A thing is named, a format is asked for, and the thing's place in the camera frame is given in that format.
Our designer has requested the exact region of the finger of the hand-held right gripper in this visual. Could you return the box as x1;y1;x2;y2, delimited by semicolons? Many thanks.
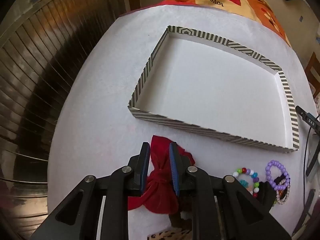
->
296;106;320;135
305;145;320;178

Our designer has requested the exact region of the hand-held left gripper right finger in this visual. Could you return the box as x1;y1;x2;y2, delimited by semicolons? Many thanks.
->
169;142;292;240

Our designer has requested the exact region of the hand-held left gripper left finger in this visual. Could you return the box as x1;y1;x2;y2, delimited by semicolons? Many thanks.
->
30;142;152;240

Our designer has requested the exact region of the red velvet bow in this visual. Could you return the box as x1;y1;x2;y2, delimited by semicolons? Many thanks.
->
128;135;196;215

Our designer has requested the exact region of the pearl and black bracelet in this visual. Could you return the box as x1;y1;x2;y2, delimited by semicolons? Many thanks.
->
275;177;291;205

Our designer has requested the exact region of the purple bead bracelet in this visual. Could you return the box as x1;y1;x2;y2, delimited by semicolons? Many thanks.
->
265;160;290;191

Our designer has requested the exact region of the leopard print hair accessory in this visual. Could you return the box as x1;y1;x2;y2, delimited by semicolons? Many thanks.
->
147;229;193;240

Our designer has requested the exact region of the striped shallow cardboard box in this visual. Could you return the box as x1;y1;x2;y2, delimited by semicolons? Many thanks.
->
128;25;300;153

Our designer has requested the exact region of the wooden chair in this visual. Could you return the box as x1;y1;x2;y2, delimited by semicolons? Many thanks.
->
304;51;320;88

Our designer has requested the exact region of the white cloth cover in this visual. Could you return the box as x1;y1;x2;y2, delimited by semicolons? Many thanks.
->
47;4;319;240

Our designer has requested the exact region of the black cable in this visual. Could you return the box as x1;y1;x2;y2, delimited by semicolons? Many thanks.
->
303;125;313;230

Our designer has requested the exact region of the multicolour bead bracelet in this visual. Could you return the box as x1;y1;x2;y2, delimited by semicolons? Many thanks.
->
232;167;260;198

